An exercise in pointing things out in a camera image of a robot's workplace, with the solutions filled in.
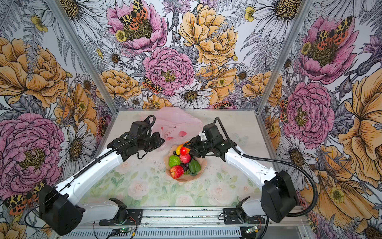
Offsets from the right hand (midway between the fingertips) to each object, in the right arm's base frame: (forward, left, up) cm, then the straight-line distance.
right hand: (185, 152), depth 76 cm
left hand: (+5, +11, 0) cm, 12 cm away
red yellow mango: (0, 0, 0) cm, 1 cm away
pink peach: (+1, +1, -10) cm, 10 cm away
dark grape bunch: (-1, +1, -13) cm, 13 cm away
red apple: (-6, +5, -10) cm, 13 cm away
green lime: (+1, +7, -11) cm, 13 cm away
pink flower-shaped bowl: (+2, -9, -16) cm, 18 cm away
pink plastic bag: (+31, +9, -16) cm, 37 cm away
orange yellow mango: (+7, +5, -11) cm, 15 cm away
